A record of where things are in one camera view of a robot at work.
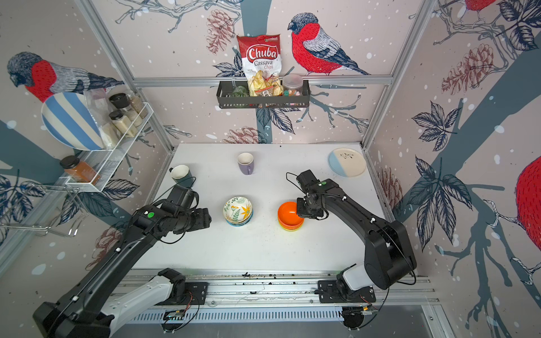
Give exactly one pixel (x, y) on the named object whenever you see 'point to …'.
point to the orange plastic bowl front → (287, 214)
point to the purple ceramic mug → (246, 163)
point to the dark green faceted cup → (182, 175)
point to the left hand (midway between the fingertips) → (207, 215)
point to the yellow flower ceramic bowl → (237, 209)
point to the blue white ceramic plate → (347, 162)
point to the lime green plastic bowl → (291, 230)
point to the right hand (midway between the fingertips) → (301, 211)
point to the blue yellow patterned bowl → (241, 224)
